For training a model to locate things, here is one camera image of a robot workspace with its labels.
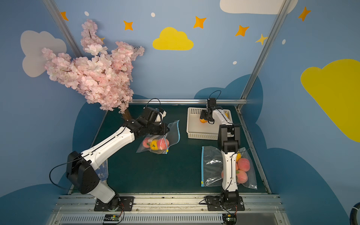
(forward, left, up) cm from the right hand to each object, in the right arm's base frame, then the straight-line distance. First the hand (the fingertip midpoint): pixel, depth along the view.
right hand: (205, 115), depth 110 cm
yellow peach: (-31, +35, +4) cm, 47 cm away
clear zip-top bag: (-28, +23, +12) cm, 38 cm away
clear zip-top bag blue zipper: (-39, -2, 0) cm, 39 cm away
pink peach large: (-40, -21, +2) cm, 45 cm away
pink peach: (-29, +41, +1) cm, 50 cm away
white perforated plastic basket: (-10, +6, -7) cm, 14 cm away
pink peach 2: (-34, +28, +11) cm, 46 cm away
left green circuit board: (-70, +51, -5) cm, 87 cm away
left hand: (-26, +24, +17) cm, 40 cm away
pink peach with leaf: (-47, -18, +1) cm, 50 cm away
